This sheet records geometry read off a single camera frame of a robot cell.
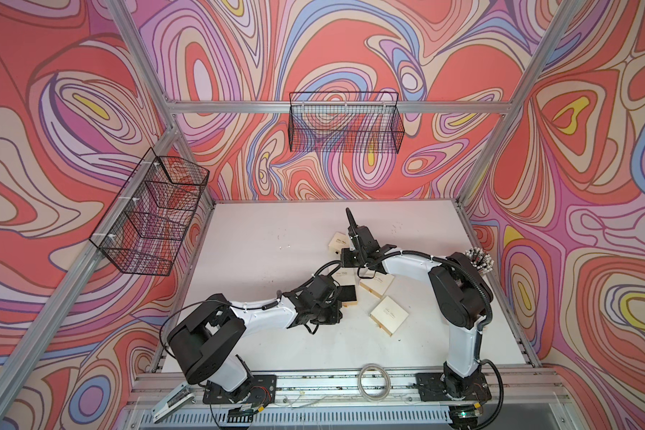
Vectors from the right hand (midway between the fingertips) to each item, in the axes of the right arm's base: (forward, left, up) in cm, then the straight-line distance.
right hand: (343, 263), depth 97 cm
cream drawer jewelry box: (-8, 0, +3) cm, 9 cm away
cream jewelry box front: (-20, -13, 0) cm, 24 cm away
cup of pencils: (-8, -42, +12) cm, 45 cm away
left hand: (-21, 0, 0) cm, 21 cm away
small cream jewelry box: (+9, +1, +2) cm, 9 cm away
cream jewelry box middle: (-9, -12, 0) cm, 15 cm away
